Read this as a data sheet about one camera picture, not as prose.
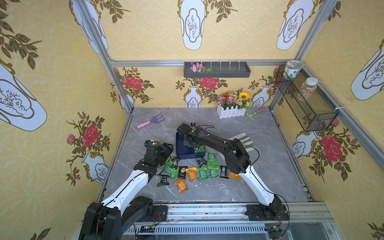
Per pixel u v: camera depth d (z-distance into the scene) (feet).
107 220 1.34
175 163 2.95
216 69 3.02
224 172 2.81
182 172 2.82
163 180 2.74
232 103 3.46
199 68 2.89
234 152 2.17
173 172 2.88
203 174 2.81
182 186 2.68
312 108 2.68
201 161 2.95
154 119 3.80
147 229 2.38
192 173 2.84
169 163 2.95
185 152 3.27
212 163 2.95
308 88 2.35
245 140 3.30
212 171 2.86
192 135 2.40
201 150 3.11
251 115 3.83
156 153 2.15
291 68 2.79
